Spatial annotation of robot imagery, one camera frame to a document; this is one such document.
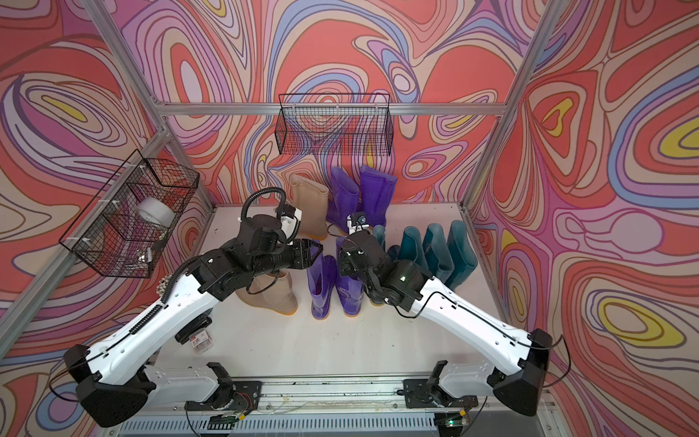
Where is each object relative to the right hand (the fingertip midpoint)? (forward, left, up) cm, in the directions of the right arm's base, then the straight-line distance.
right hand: (347, 255), depth 71 cm
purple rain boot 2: (+32, -11, -5) cm, 35 cm away
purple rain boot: (-3, 0, -13) cm, 13 cm away
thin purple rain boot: (+30, +1, -7) cm, 31 cm away
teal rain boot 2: (+1, -24, -1) cm, 24 cm away
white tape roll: (+13, +53, +6) cm, 55 cm away
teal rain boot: (+4, -19, -4) cm, 20 cm away
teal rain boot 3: (+2, -32, -3) cm, 32 cm away
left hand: (-1, +6, +4) cm, 7 cm away
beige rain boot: (+25, +12, -2) cm, 28 cm away
